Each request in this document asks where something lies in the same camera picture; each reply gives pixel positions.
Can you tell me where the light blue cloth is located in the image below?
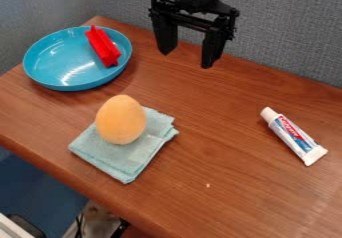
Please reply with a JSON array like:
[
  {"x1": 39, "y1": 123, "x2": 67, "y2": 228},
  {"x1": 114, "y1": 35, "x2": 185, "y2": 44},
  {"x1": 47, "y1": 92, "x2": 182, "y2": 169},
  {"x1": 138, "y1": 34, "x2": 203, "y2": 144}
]
[{"x1": 69, "y1": 107, "x2": 179, "y2": 184}]

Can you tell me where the orange egg-shaped object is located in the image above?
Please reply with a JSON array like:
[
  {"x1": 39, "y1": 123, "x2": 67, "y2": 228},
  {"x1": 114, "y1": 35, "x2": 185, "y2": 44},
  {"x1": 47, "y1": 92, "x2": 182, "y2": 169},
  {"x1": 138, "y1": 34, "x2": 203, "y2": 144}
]
[{"x1": 95, "y1": 95, "x2": 147, "y2": 145}]

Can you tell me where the grey object under table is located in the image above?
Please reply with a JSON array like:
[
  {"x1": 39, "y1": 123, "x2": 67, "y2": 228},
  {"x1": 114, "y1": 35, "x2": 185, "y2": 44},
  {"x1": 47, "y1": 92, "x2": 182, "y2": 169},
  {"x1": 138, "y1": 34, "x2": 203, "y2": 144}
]
[{"x1": 62, "y1": 201, "x2": 130, "y2": 238}]

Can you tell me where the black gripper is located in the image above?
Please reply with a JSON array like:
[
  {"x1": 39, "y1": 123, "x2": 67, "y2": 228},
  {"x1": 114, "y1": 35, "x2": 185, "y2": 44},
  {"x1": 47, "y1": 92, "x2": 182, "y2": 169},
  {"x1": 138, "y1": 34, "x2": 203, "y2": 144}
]
[{"x1": 150, "y1": 0, "x2": 240, "y2": 69}]

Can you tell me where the blue plate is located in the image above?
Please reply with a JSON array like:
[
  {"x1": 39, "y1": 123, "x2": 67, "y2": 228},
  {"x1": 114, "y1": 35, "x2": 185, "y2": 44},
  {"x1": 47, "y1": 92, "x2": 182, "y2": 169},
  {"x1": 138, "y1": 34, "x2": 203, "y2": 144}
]
[{"x1": 23, "y1": 26, "x2": 133, "y2": 91}]

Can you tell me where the red plastic block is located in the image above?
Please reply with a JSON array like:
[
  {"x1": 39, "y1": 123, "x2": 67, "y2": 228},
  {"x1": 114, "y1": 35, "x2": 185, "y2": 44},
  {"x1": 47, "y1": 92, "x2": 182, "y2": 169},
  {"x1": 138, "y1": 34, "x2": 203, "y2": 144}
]
[{"x1": 86, "y1": 25, "x2": 122, "y2": 68}]

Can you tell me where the white toothpaste tube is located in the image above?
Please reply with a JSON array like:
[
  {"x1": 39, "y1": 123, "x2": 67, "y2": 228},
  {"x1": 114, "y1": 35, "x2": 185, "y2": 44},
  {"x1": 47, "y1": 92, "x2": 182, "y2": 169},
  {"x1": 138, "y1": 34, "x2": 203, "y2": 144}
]
[{"x1": 261, "y1": 107, "x2": 329, "y2": 166}]

